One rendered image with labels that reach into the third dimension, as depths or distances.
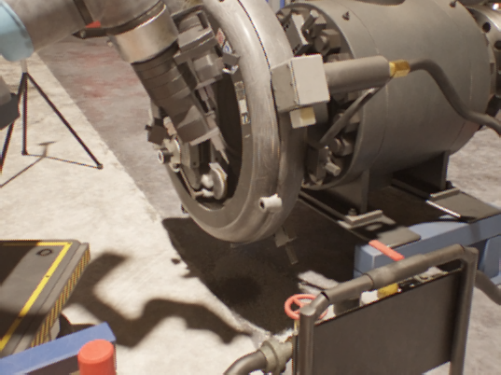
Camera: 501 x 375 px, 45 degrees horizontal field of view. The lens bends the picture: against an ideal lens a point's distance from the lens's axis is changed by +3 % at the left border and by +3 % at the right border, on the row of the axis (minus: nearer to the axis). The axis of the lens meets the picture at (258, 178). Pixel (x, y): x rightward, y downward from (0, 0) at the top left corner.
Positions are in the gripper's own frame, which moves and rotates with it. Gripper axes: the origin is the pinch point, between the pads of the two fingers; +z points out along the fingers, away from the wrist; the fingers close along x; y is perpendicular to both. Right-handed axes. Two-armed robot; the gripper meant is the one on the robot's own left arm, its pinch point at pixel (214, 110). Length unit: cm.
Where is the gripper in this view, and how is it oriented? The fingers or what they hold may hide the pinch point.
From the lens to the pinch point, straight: 129.1
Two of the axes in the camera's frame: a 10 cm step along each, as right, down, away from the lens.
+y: 9.1, -3.3, -2.6
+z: 3.8, 9.1, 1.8
